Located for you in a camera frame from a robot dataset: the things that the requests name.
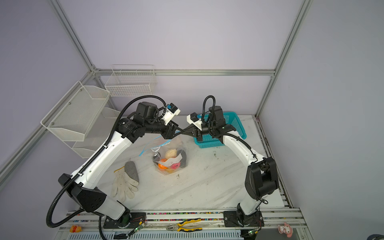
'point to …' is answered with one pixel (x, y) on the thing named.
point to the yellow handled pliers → (176, 227)
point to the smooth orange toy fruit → (161, 166)
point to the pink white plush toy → (285, 229)
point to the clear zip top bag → (156, 150)
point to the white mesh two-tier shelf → (81, 120)
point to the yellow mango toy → (170, 171)
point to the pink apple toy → (176, 165)
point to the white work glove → (123, 184)
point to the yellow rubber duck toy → (75, 228)
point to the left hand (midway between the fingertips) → (178, 129)
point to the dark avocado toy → (183, 160)
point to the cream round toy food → (170, 153)
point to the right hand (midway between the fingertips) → (182, 131)
